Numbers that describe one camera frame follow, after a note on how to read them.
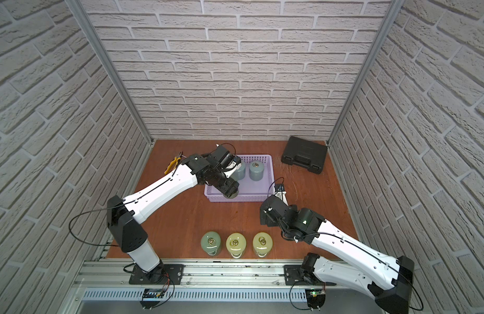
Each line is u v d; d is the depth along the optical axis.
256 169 0.98
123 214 0.47
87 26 0.74
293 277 0.73
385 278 0.40
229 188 0.70
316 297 0.70
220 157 0.61
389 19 0.71
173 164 1.07
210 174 0.57
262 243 0.74
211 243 0.74
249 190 1.00
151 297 0.71
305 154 1.06
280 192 0.63
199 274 0.76
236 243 0.73
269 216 0.56
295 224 0.50
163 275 0.69
